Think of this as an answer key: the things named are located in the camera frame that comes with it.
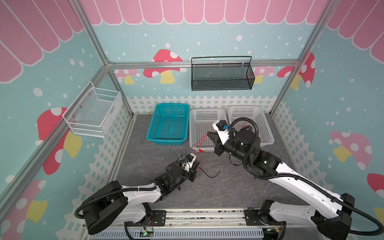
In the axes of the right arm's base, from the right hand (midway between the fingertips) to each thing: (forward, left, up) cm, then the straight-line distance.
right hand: (208, 133), depth 64 cm
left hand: (-3, +4, -26) cm, 26 cm away
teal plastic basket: (+35, +26, -34) cm, 55 cm away
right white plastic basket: (+42, -41, -30) cm, 66 cm away
